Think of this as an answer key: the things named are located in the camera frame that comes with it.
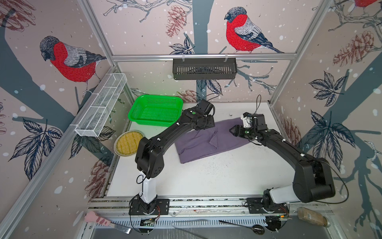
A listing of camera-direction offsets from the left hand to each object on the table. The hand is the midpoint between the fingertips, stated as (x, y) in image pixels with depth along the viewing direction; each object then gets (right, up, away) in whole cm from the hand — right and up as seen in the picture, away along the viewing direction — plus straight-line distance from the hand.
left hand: (213, 121), depth 85 cm
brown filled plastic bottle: (+42, -42, -17) cm, 62 cm away
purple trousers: (-9, -16, +10) cm, 21 cm away
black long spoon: (+18, -49, -18) cm, 55 cm away
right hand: (+14, -5, +5) cm, 15 cm away
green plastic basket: (-42, +7, +33) cm, 54 cm away
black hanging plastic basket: (-4, +37, +19) cm, 42 cm away
